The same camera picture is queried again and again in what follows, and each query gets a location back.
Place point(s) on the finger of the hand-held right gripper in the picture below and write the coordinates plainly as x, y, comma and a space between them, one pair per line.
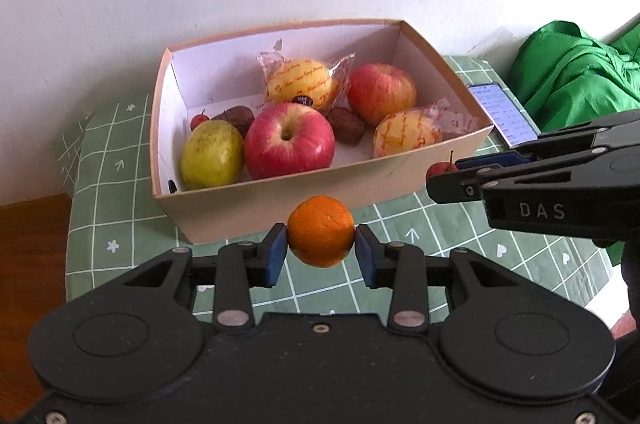
492, 159
450, 188

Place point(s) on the smartphone with lit screen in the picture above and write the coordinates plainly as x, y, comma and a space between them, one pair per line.
500, 113

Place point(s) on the red jujube date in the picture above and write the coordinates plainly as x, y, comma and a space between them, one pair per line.
346, 124

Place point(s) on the small red crabapple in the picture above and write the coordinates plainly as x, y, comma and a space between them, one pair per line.
440, 167
199, 121

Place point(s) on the green checked tablecloth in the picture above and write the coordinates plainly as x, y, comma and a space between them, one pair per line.
115, 184

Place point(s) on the dark brown jujube date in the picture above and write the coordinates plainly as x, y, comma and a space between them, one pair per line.
239, 116

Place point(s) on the green pear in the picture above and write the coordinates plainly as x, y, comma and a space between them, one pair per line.
210, 153

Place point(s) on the plastic-wrapped yellow orange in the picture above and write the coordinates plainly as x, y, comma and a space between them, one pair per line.
405, 133
300, 81

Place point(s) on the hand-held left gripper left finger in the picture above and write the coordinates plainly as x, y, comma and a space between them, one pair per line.
276, 254

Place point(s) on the cardboard box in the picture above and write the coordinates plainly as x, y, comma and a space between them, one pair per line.
240, 209

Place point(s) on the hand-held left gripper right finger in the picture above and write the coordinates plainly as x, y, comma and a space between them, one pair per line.
365, 254

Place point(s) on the small orange tangerine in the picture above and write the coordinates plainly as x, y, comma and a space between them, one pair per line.
320, 229

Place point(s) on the bright green cloth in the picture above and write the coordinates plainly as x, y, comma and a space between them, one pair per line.
565, 73

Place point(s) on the red apple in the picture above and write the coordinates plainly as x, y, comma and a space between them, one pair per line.
290, 143
382, 93

